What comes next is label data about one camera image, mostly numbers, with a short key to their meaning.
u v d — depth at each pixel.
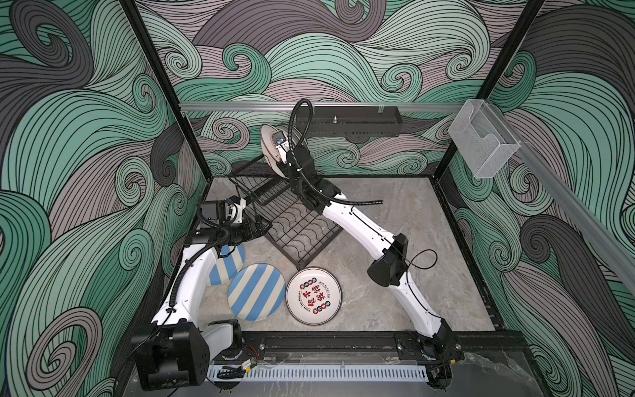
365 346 0.74
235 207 0.67
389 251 0.54
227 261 0.92
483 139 0.79
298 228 1.01
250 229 0.69
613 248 0.51
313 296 0.83
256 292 0.84
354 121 0.95
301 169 0.56
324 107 0.94
